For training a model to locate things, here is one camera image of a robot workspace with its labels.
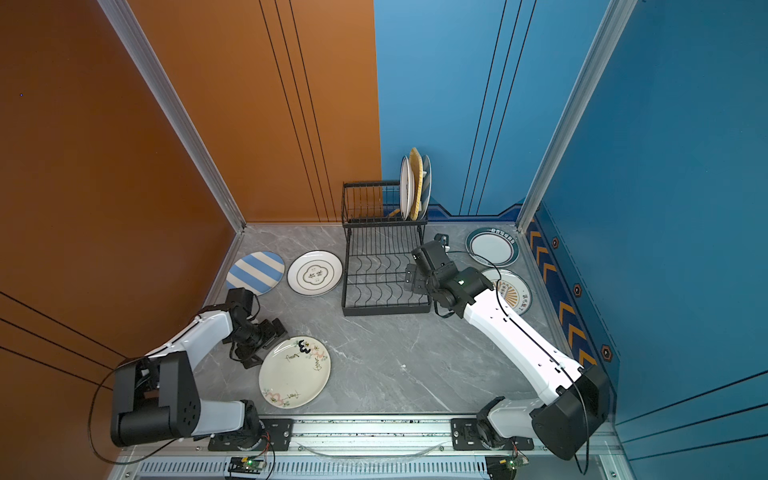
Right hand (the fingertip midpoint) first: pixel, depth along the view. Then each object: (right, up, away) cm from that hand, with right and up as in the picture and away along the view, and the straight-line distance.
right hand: (426, 277), depth 78 cm
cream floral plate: (-37, -28, +6) cm, 47 cm away
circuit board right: (+18, -44, -9) cm, 48 cm away
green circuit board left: (-44, -44, -8) cm, 63 cm away
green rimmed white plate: (+29, +8, +34) cm, 46 cm away
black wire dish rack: (-15, +7, +31) cm, 35 cm away
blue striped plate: (-56, -1, +27) cm, 63 cm away
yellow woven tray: (-2, +26, +8) cm, 27 cm away
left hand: (-43, -20, +10) cm, 48 cm away
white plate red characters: (-4, +27, +19) cm, 34 cm away
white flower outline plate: (-37, -1, +27) cm, 46 cm away
